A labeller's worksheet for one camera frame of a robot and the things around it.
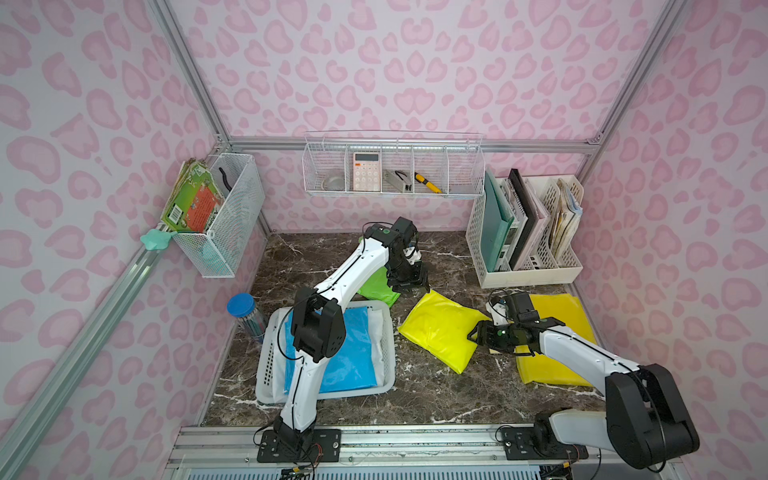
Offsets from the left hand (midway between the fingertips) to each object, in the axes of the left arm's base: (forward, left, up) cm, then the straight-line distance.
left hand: (421, 284), depth 86 cm
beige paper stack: (+17, -44, +9) cm, 48 cm away
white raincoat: (-10, +13, -9) cm, 19 cm away
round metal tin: (+31, +27, +13) cm, 43 cm away
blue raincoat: (-21, +19, -7) cm, 29 cm away
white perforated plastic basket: (-18, +41, -6) cm, 45 cm away
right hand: (-11, -16, -11) cm, 22 cm away
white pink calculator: (+33, +16, +16) cm, 40 cm away
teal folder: (+11, -20, +14) cm, 27 cm away
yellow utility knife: (+33, -1, +12) cm, 35 cm away
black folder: (+12, -31, +15) cm, 37 cm away
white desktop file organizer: (+16, -44, -13) cm, 49 cm away
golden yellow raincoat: (-1, -49, -15) cm, 51 cm away
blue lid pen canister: (-9, +46, +4) cm, 48 cm away
